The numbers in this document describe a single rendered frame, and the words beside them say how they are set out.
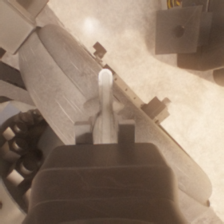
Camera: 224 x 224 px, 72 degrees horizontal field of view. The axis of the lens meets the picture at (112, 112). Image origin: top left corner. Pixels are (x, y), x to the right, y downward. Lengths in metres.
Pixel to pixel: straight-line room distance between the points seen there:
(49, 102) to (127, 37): 0.98
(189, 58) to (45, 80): 0.21
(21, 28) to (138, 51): 0.91
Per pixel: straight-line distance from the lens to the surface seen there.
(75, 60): 0.29
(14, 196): 0.50
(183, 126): 1.47
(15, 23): 0.40
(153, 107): 0.69
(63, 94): 0.25
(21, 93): 0.34
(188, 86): 1.37
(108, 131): 0.17
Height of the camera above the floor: 1.17
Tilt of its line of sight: 71 degrees down
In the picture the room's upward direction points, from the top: 166 degrees clockwise
